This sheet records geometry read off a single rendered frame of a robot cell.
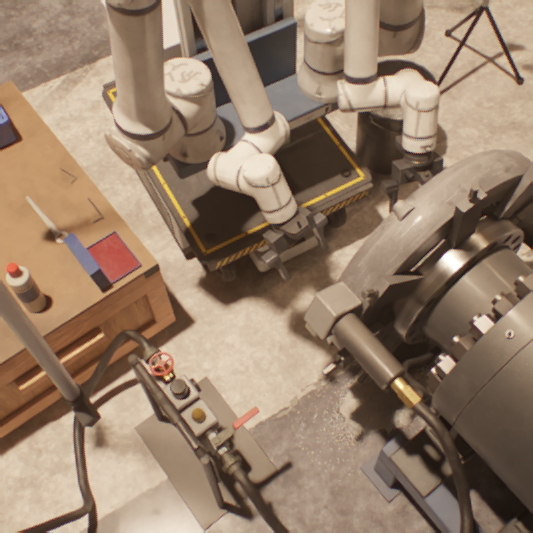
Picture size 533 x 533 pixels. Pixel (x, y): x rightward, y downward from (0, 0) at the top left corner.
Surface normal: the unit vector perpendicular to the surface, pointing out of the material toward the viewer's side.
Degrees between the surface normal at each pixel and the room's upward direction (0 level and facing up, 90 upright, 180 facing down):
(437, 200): 10
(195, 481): 0
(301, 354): 0
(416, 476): 0
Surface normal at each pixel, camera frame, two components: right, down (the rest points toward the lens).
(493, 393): -0.66, 0.15
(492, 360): -0.55, -0.02
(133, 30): 0.04, 0.91
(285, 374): -0.02, -0.51
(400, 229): -0.40, -0.21
